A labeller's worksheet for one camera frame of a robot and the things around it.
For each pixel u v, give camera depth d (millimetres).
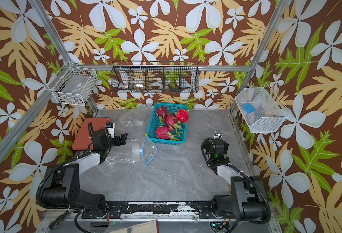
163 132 942
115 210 737
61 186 441
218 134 766
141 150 837
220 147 718
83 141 963
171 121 1014
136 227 691
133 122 968
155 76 978
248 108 861
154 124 1071
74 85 861
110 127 799
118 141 825
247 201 421
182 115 932
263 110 834
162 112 1045
